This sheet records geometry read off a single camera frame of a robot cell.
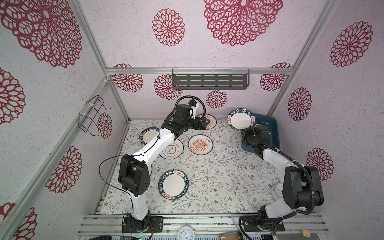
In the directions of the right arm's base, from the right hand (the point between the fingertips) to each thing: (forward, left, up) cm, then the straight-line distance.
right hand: (241, 125), depth 90 cm
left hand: (-4, +24, +6) cm, 25 cm away
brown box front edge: (-54, +11, -16) cm, 58 cm away
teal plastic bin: (+21, -32, -20) cm, 43 cm away
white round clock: (-54, +31, -16) cm, 64 cm away
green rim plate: (+8, -2, -2) cm, 8 cm away
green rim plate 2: (-31, +40, -18) cm, 54 cm away
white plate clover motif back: (-8, +42, -18) cm, 46 cm away
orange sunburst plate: (-2, +24, -18) cm, 30 cm away
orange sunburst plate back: (+21, +15, -20) cm, 32 cm away
